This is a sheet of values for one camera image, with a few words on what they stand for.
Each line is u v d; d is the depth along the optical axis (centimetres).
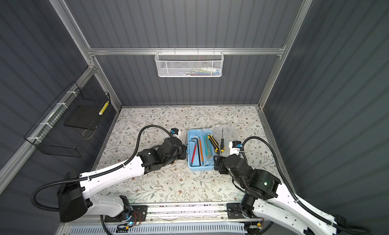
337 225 41
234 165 48
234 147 60
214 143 89
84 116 78
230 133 103
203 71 91
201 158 92
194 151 95
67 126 72
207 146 89
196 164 91
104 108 82
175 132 69
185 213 75
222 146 84
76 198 39
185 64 111
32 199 40
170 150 57
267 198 47
